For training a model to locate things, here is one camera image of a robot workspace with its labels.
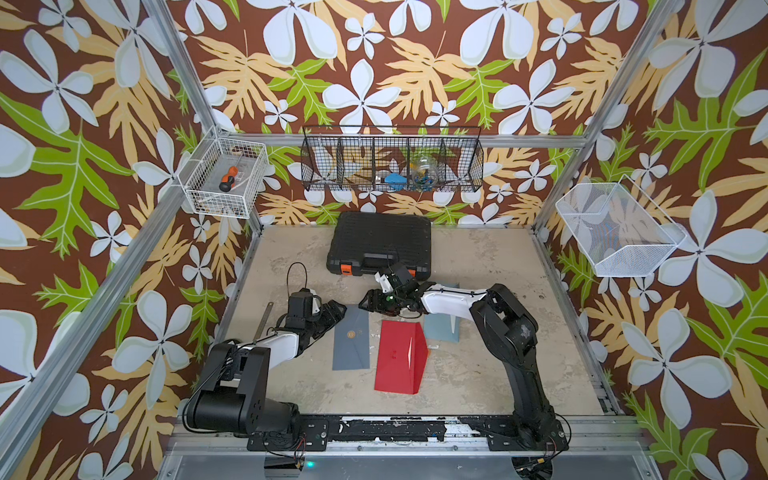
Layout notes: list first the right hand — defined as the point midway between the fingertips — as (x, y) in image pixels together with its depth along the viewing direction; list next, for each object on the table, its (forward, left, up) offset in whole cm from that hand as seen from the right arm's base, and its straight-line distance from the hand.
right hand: (363, 306), depth 94 cm
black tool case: (+24, -1, +3) cm, 24 cm away
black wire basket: (+40, -9, +28) cm, 50 cm away
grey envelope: (-10, +4, -3) cm, 11 cm away
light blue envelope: (-6, -24, -2) cm, 25 cm away
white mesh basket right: (+11, -72, +24) cm, 77 cm away
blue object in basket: (+31, -10, +25) cm, 42 cm away
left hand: (-1, +7, +1) cm, 7 cm away
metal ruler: (-6, +33, -4) cm, 34 cm away
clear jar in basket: (+34, -20, +25) cm, 47 cm away
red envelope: (-16, -12, -3) cm, 20 cm away
